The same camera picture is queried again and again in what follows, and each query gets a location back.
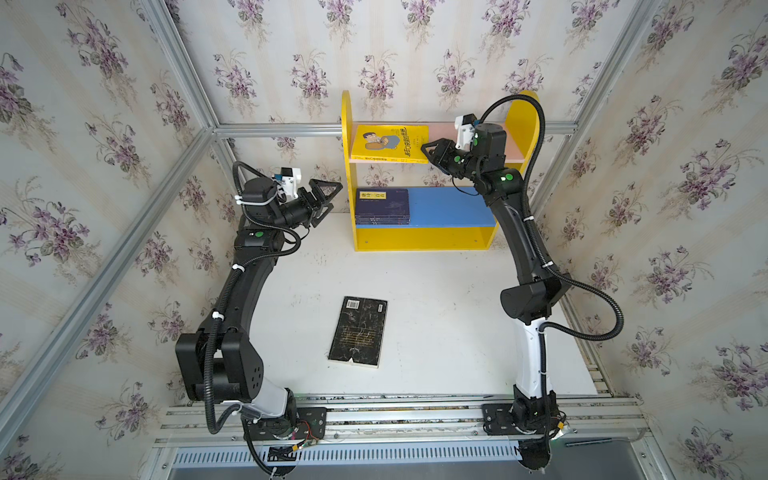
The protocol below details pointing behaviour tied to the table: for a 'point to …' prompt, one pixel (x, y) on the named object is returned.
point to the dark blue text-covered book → (382, 201)
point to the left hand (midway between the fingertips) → (337, 191)
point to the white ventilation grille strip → (478, 454)
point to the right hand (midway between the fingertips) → (423, 149)
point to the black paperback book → (359, 332)
